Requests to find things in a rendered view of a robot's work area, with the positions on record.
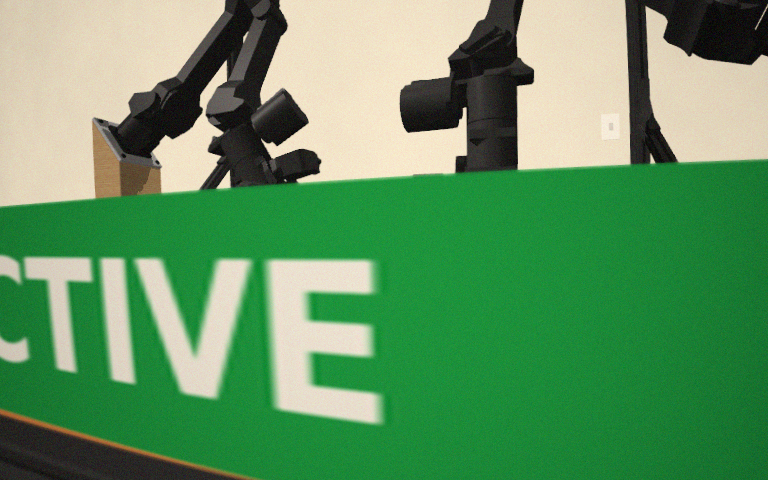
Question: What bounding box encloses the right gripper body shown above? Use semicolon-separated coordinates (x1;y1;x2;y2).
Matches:
232;152;273;187

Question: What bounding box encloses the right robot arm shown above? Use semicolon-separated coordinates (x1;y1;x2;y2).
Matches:
108;0;322;185

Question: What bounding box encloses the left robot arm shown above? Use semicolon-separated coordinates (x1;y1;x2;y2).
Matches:
399;0;768;133

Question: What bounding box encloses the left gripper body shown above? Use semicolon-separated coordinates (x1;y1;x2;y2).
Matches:
466;119;518;172

